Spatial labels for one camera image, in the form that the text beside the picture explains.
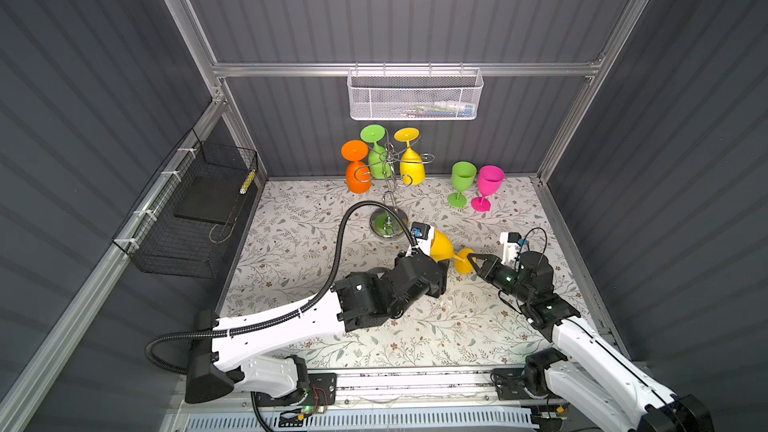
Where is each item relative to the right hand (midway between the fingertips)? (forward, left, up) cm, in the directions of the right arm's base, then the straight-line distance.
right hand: (472, 258), depth 80 cm
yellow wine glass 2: (+28, +16, +8) cm, 33 cm away
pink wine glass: (+31, -11, -2) cm, 33 cm away
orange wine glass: (+26, +32, +7) cm, 42 cm away
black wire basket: (+3, +73, +14) cm, 74 cm away
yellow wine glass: (-2, +9, +7) cm, 12 cm away
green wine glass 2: (+24, +26, +14) cm, 38 cm away
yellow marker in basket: (+16, +61, +13) cm, 65 cm away
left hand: (-7, +10, +12) cm, 18 cm away
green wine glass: (+32, -2, 0) cm, 32 cm away
